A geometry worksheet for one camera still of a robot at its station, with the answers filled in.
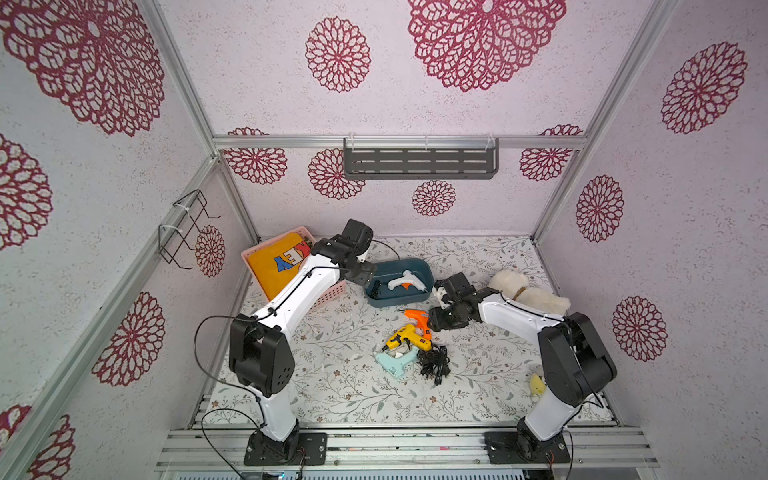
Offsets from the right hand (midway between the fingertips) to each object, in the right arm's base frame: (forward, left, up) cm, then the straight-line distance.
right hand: (433, 319), depth 93 cm
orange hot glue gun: (0, +3, -2) cm, 4 cm away
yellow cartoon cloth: (+18, +53, +5) cm, 56 cm away
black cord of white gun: (+12, +19, -2) cm, 22 cm away
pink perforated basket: (+10, +31, 0) cm, 33 cm away
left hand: (+7, +24, +15) cm, 29 cm away
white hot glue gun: (+17, +8, -3) cm, 19 cm away
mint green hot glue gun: (-14, +12, -2) cm, 18 cm away
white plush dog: (+10, -26, +4) cm, 28 cm away
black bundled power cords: (-14, 0, -2) cm, 14 cm away
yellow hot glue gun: (-4, +8, -2) cm, 9 cm away
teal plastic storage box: (+23, +14, -4) cm, 27 cm away
